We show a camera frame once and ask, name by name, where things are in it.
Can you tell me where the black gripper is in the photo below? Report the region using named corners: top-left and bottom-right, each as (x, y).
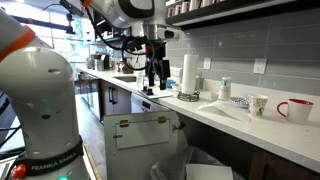
top-left (145, 41), bottom-right (170, 90)

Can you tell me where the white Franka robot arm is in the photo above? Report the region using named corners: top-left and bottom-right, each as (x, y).
top-left (0, 0), bottom-right (176, 180)

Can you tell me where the blue bowl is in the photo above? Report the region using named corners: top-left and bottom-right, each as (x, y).
top-left (166, 79), bottom-right (176, 88)

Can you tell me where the clear water bottle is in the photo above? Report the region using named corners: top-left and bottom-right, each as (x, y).
top-left (137, 71), bottom-right (145, 89)

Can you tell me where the white tray with black items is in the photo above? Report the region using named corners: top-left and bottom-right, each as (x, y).
top-left (139, 87), bottom-right (173, 99)

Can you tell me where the glass coffee pot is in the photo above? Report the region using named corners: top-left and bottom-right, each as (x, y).
top-left (116, 61), bottom-right (133, 74)

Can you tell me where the white paper towel roll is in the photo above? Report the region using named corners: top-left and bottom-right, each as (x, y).
top-left (181, 54), bottom-right (198, 94)

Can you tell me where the dark wood cabinet door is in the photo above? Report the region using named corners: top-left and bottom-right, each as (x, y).
top-left (101, 80), bottom-right (131, 115)

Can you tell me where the coffee maker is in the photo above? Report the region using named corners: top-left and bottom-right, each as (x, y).
top-left (91, 54), bottom-right (109, 71)

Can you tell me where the tall patterned cup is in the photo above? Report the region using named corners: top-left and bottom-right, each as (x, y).
top-left (219, 77), bottom-right (231, 100)

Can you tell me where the white open cabinet door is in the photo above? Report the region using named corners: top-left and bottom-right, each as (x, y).
top-left (104, 111), bottom-right (179, 180)

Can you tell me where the patterned ceramic bowl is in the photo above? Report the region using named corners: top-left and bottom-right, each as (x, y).
top-left (229, 97), bottom-right (249, 108)

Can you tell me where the trash bin with liner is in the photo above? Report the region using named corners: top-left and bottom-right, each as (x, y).
top-left (150, 147), bottom-right (246, 180)

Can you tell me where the patterned paper cup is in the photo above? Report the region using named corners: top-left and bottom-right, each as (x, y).
top-left (249, 94), bottom-right (268, 117)

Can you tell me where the red and white mug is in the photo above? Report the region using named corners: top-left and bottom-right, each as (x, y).
top-left (277, 98), bottom-right (314, 125)

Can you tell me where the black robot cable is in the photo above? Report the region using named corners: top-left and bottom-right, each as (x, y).
top-left (83, 6), bottom-right (158, 72)

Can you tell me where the black wire towel holder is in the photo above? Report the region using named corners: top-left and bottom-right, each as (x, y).
top-left (177, 91), bottom-right (200, 102)

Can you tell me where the white light switch plate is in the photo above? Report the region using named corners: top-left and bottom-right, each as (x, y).
top-left (203, 58), bottom-right (211, 69)

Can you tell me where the dark wall shelf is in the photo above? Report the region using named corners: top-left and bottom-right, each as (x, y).
top-left (166, 0), bottom-right (320, 27)

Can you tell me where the white wall outlet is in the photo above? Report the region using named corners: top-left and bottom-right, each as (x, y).
top-left (253, 58), bottom-right (267, 74)

